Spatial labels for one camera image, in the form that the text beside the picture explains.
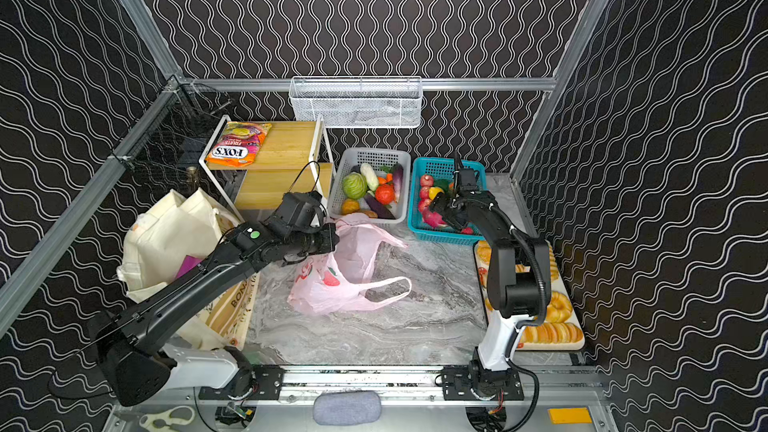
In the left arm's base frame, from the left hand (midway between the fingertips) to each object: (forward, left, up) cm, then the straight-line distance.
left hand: (348, 239), depth 73 cm
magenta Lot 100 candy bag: (-3, +44, -8) cm, 44 cm away
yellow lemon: (+33, -24, -17) cm, 44 cm away
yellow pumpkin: (+26, +5, -18) cm, 32 cm away
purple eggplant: (+25, -5, -19) cm, 32 cm away
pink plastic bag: (-9, +2, -5) cm, 11 cm away
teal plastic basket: (+44, -27, -17) cm, 55 cm away
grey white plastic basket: (+46, +8, -13) cm, 49 cm away
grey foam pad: (-32, -1, -23) cm, 39 cm away
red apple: (+41, -22, -19) cm, 50 cm away
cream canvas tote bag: (+2, +47, 0) cm, 47 cm away
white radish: (+40, -1, -17) cm, 44 cm away
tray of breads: (-12, -56, -23) cm, 61 cm away
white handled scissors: (-36, +41, -23) cm, 59 cm away
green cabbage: (+31, +4, -13) cm, 34 cm away
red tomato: (+31, -7, -17) cm, 36 cm away
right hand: (+21, -26, -14) cm, 36 cm away
